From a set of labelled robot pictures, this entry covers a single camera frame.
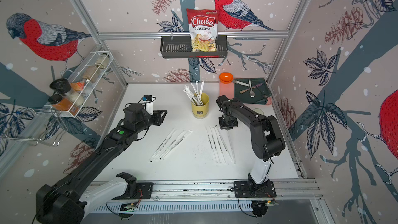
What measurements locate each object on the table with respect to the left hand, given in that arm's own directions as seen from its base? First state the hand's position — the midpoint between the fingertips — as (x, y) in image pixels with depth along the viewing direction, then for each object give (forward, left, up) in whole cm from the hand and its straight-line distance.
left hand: (167, 108), depth 77 cm
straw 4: (-2, -10, -23) cm, 25 cm away
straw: (-16, +9, -24) cm, 30 cm away
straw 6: (-10, -26, -23) cm, 36 cm away
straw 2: (-1, 0, -24) cm, 24 cm away
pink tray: (+33, -37, -23) cm, 55 cm away
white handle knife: (+40, -48, -23) cm, 67 cm away
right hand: (0, -32, -19) cm, 37 cm away
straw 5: (-10, -24, -23) cm, 34 cm away
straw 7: (-8, -27, -24) cm, 37 cm away
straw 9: (-12, -35, -23) cm, 43 cm away
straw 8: (-8, -30, -24) cm, 39 cm away
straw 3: (-10, 0, -24) cm, 26 cm away
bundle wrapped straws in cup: (+15, -14, -10) cm, 23 cm away
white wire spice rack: (+7, +39, +13) cm, 42 cm away
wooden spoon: (+31, -47, -23) cm, 61 cm away
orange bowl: (+42, -36, -19) cm, 59 cm away
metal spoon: (+30, -55, -23) cm, 67 cm away
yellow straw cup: (+7, -17, -14) cm, 23 cm away
